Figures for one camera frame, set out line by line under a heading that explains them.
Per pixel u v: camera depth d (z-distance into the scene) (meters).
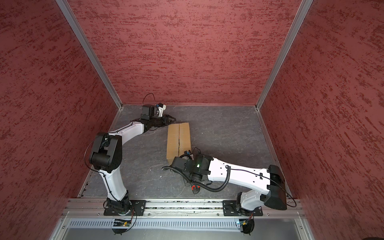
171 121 0.92
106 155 0.51
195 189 0.64
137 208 0.74
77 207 0.76
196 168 0.47
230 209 0.73
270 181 0.40
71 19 0.75
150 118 0.78
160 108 0.88
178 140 0.81
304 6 0.71
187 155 0.64
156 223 0.77
